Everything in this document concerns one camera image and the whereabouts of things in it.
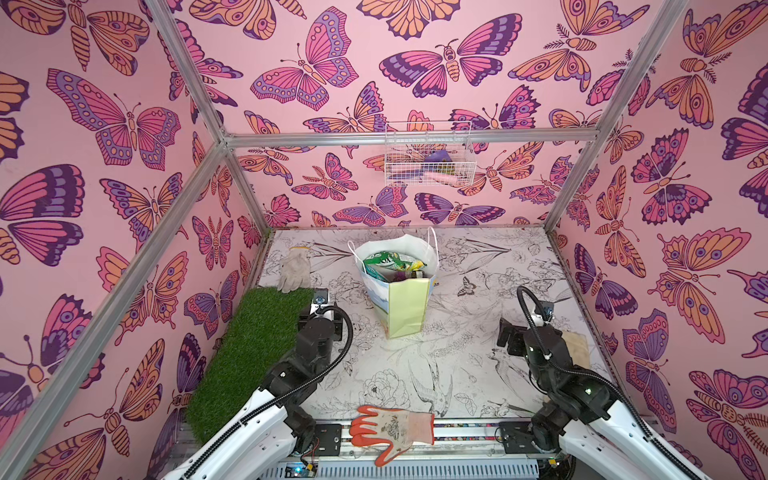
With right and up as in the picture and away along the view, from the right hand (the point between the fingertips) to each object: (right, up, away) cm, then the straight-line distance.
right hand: (519, 322), depth 77 cm
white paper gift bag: (-31, +12, +14) cm, 36 cm away
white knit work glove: (-67, +12, +31) cm, 75 cm away
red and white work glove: (-31, -26, -3) cm, 41 cm away
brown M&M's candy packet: (-25, +12, +9) cm, 29 cm away
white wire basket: (-21, +49, +18) cm, 57 cm away
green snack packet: (-32, +16, +5) cm, 36 cm away
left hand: (-50, +5, 0) cm, 50 cm away
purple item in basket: (-17, +49, +18) cm, 55 cm away
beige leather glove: (+22, -10, +11) cm, 27 cm away
